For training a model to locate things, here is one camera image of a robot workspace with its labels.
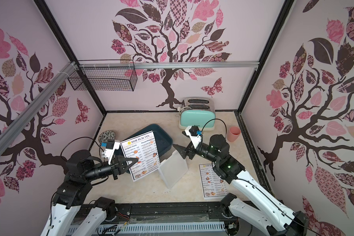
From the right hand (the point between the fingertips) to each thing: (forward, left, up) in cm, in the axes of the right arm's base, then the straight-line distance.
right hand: (180, 137), depth 64 cm
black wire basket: (+50, +42, +1) cm, 65 cm away
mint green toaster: (+33, -12, -17) cm, 39 cm away
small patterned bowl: (+24, +53, -30) cm, 65 cm away
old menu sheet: (-11, -19, -34) cm, 41 cm away
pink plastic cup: (+20, -35, -25) cm, 48 cm away
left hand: (-10, +18, -5) cm, 22 cm away
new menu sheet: (-5, +16, 0) cm, 16 cm away
